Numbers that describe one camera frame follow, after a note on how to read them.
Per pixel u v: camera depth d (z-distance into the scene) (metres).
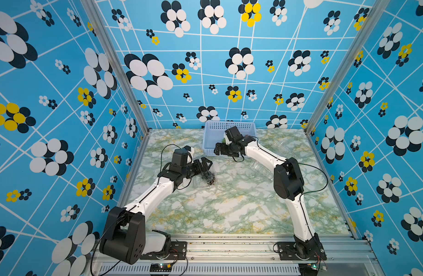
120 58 0.86
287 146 1.09
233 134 0.79
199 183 0.94
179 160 0.65
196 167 0.75
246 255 0.73
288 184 0.58
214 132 1.16
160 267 0.72
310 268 0.70
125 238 0.41
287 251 0.73
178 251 0.73
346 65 0.85
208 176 0.94
